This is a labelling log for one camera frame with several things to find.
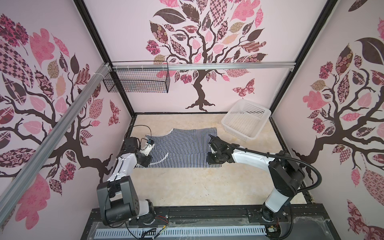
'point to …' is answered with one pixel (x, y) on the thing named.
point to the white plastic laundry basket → (245, 120)
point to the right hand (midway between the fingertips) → (207, 158)
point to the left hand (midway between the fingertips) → (147, 160)
